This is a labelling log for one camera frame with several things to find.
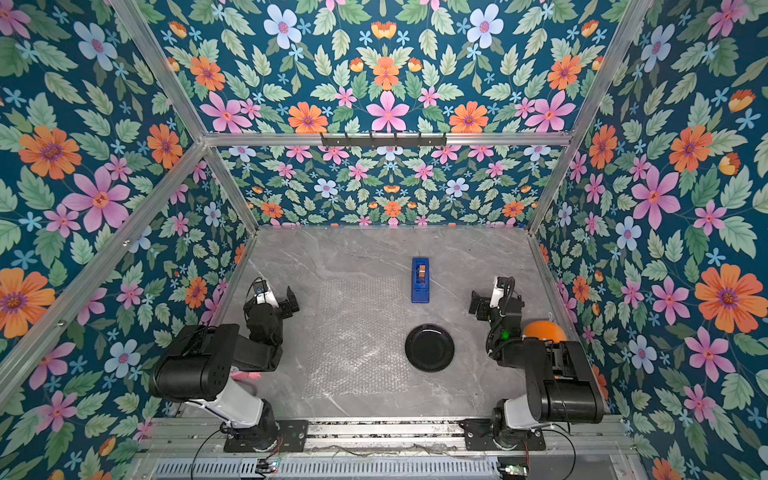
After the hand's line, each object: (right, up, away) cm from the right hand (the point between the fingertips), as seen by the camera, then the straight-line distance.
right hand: (497, 290), depth 92 cm
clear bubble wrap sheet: (-43, -15, -1) cm, 46 cm away
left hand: (-70, 0, -1) cm, 70 cm away
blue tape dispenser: (-24, +3, +7) cm, 25 cm away
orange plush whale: (+10, -10, -11) cm, 18 cm away
